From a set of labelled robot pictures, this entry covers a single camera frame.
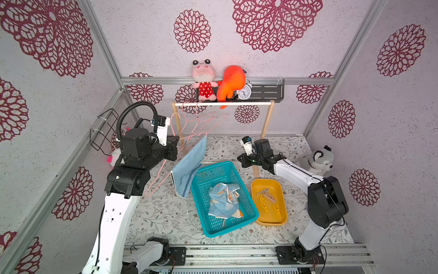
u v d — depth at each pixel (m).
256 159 0.77
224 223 0.83
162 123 0.49
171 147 0.52
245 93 0.90
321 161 0.85
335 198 0.49
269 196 0.90
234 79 0.82
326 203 0.47
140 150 0.44
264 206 0.87
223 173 0.98
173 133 0.59
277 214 0.85
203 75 0.83
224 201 0.81
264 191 0.92
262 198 0.90
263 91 0.94
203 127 1.98
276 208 0.87
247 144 0.81
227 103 0.88
